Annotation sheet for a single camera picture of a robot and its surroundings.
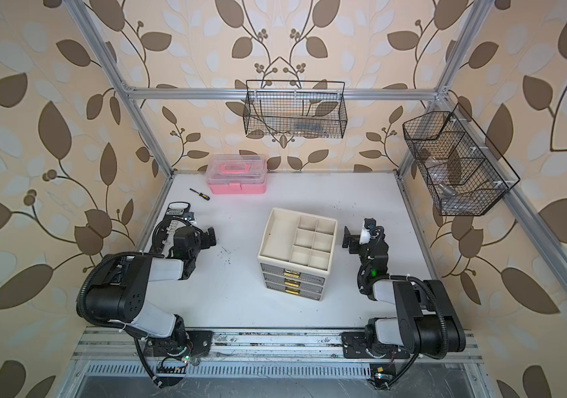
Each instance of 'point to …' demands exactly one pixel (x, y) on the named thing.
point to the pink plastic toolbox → (237, 174)
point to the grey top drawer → (283, 272)
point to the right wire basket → (464, 173)
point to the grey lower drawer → (296, 290)
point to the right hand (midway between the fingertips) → (360, 228)
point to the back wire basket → (298, 109)
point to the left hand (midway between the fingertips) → (194, 227)
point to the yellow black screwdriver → (201, 194)
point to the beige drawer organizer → (295, 253)
